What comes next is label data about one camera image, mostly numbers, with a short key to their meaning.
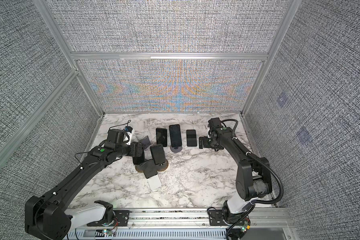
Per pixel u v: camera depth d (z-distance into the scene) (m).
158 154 0.80
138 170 0.90
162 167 0.90
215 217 0.73
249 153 0.49
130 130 0.73
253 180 0.46
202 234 0.70
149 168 0.93
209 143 0.77
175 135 0.92
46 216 0.38
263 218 0.75
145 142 0.95
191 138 1.04
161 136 1.10
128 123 0.63
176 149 0.98
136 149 0.73
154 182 0.85
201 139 0.82
